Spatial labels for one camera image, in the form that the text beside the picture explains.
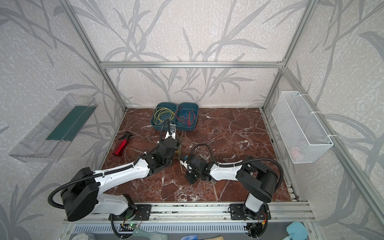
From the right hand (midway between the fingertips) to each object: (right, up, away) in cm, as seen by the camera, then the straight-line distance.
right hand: (186, 172), depth 86 cm
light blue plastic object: (+54, -22, -17) cm, 61 cm away
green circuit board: (-27, -22, -15) cm, 37 cm away
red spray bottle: (-43, +14, +10) cm, 46 cm away
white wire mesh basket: (+51, +23, -25) cm, 62 cm away
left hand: (-6, +25, -4) cm, 26 cm away
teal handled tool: (-13, -22, -20) cm, 32 cm away
